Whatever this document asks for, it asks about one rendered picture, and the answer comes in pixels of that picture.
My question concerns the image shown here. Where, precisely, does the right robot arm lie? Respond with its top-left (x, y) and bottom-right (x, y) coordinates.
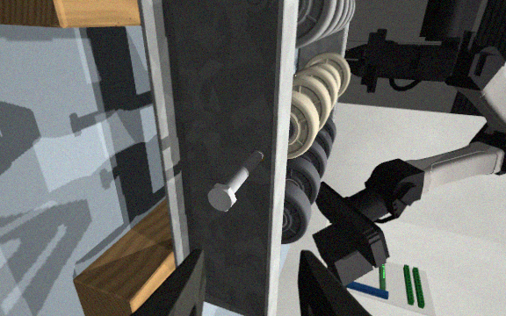
top-left (321, 0), bottom-right (506, 258)

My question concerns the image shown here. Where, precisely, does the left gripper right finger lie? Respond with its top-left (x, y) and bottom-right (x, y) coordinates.
top-left (298, 250), bottom-right (372, 316)

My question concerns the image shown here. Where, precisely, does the wooden block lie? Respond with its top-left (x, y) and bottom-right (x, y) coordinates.
top-left (0, 0), bottom-right (141, 28)
top-left (73, 199), bottom-right (176, 316)

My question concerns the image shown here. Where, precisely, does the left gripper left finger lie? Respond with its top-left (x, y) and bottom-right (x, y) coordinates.
top-left (130, 249), bottom-right (206, 316)

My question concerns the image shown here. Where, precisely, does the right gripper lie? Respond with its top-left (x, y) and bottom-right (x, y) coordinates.
top-left (344, 30), bottom-right (419, 93)

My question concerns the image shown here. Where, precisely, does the cream wheel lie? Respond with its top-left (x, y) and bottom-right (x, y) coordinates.
top-left (287, 90), bottom-right (319, 159)
top-left (304, 52), bottom-right (351, 97)
top-left (292, 75), bottom-right (331, 131)
top-left (293, 67), bottom-right (337, 110)
top-left (309, 62), bottom-right (340, 92)

